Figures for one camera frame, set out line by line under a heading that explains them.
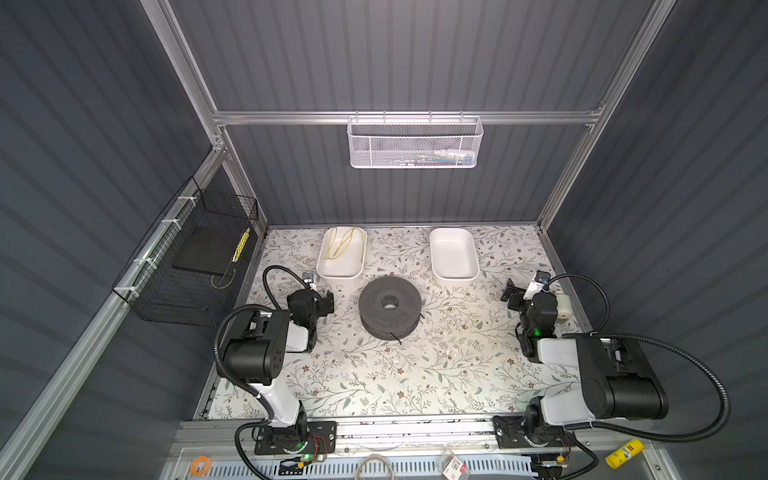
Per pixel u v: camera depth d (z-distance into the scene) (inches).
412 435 29.8
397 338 35.8
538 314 27.6
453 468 26.8
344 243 46.9
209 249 29.5
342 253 41.1
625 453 27.3
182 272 28.5
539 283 30.8
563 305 34.9
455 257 44.1
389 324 33.9
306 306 30.3
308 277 33.7
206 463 27.8
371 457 27.6
